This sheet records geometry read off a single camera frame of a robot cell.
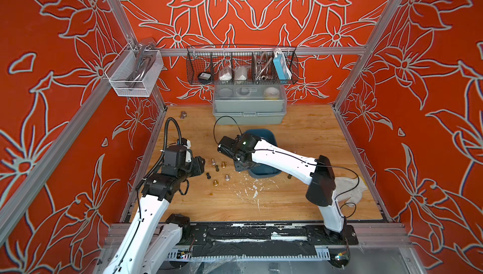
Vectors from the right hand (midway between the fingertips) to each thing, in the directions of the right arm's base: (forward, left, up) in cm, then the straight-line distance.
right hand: (240, 167), depth 79 cm
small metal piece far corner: (+40, +37, -10) cm, 55 cm away
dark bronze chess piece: (+5, +12, -12) cm, 17 cm away
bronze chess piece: (+6, +9, -11) cm, 16 cm away
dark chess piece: (+1, +16, -11) cm, 19 cm away
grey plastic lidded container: (+37, -7, +2) cm, 38 cm away
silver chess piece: (+8, +14, -11) cm, 20 cm away
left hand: (0, +17, +5) cm, 18 cm away
